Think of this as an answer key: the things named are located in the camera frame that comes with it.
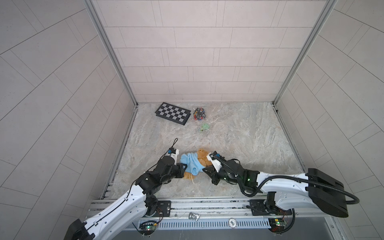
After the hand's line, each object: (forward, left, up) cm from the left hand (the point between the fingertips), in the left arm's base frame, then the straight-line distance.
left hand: (190, 165), depth 79 cm
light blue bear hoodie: (-3, -2, +7) cm, 8 cm away
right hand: (-5, -7, +2) cm, 9 cm away
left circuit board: (-26, +17, -3) cm, 31 cm away
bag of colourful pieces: (+40, -5, -5) cm, 40 cm away
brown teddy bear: (+4, -6, +6) cm, 9 cm away
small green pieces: (+29, -9, -6) cm, 31 cm away
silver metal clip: (-22, -3, -4) cm, 23 cm away
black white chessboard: (+38, +14, -3) cm, 41 cm away
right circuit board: (-25, -41, -6) cm, 48 cm away
